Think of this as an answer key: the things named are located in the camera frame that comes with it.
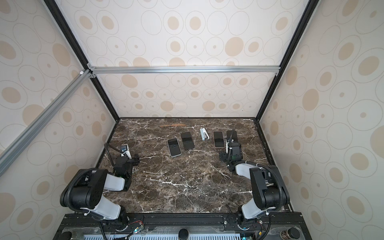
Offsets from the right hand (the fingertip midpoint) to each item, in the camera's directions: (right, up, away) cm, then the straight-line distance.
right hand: (230, 149), depth 96 cm
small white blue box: (-17, +10, +11) cm, 22 cm away
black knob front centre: (-28, -32, -33) cm, 54 cm away
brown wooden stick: (-40, +17, +20) cm, 48 cm away
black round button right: (+18, -32, -33) cm, 49 cm away
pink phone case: (-6, +4, +12) cm, 14 cm away
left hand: (-61, +2, -5) cm, 61 cm away
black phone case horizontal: (+4, +10, +13) cm, 17 cm away
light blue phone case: (-41, 0, +4) cm, 41 cm away
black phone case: (-28, +4, +10) cm, 30 cm away
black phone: (-38, +1, +6) cm, 38 cm away
